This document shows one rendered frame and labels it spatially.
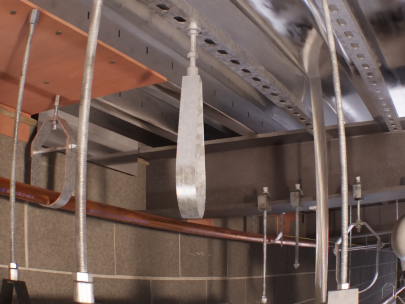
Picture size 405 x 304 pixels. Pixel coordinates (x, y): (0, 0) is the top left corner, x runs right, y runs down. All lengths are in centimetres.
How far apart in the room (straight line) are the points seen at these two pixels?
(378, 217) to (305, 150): 183
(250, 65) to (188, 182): 35
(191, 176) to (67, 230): 79
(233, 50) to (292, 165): 72
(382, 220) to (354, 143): 184
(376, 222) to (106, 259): 213
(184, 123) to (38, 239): 72
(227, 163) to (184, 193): 96
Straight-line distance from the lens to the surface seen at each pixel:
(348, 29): 86
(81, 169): 41
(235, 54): 95
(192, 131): 75
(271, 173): 162
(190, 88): 80
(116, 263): 165
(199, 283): 211
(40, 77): 111
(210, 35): 88
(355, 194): 142
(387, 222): 335
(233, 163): 167
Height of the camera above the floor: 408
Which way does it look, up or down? 13 degrees up
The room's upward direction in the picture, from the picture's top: straight up
